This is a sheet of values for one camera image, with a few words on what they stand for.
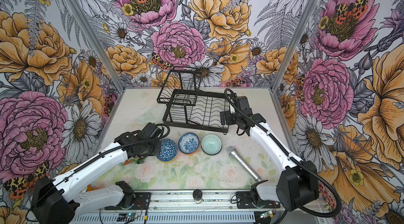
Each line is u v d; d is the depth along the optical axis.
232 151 0.87
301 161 0.43
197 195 0.68
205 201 0.76
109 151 0.50
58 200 0.38
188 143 0.89
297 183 0.40
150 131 0.62
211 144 0.90
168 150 0.85
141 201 0.74
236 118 0.70
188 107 0.83
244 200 0.74
